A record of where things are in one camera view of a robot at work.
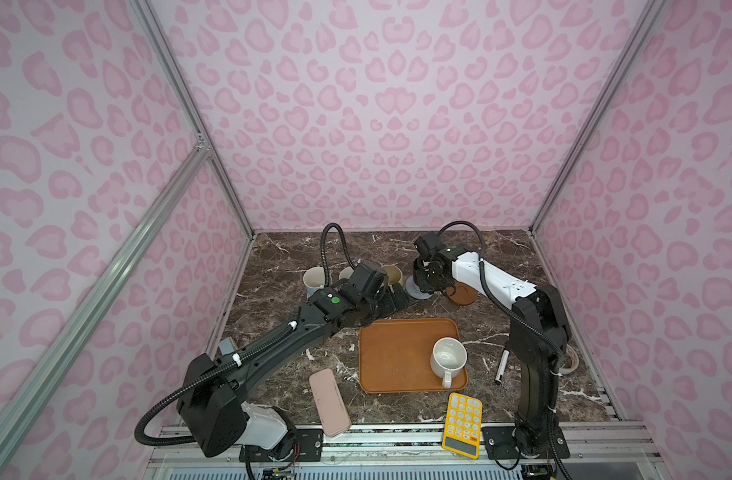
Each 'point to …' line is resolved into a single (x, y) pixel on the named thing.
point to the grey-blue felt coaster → (414, 291)
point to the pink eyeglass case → (333, 414)
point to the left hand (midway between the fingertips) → (402, 300)
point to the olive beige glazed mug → (393, 273)
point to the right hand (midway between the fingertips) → (429, 282)
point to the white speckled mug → (448, 358)
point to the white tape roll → (570, 370)
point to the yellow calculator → (462, 427)
